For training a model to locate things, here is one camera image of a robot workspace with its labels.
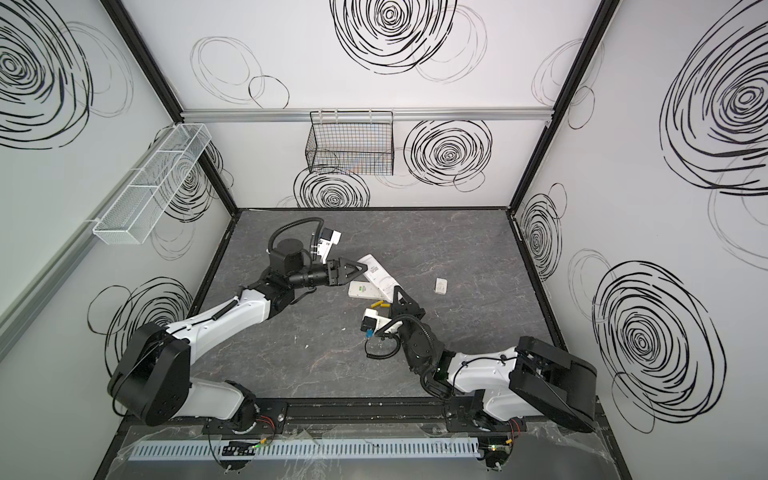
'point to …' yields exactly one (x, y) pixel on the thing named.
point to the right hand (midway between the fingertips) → (398, 287)
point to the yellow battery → (378, 303)
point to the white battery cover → (441, 286)
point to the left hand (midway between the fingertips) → (364, 271)
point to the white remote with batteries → (362, 290)
